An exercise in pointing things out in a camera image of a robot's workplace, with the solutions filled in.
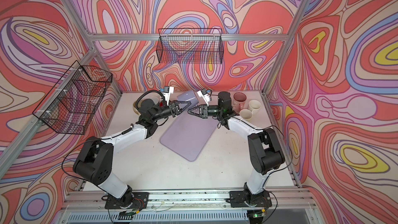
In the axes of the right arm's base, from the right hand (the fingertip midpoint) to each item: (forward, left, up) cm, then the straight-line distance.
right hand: (190, 115), depth 78 cm
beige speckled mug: (+18, +38, -15) cm, 44 cm away
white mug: (+18, -42, -16) cm, 48 cm away
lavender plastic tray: (+1, +3, -22) cm, 23 cm away
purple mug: (+7, 0, +6) cm, 10 cm away
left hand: (0, -1, +7) cm, 7 cm away
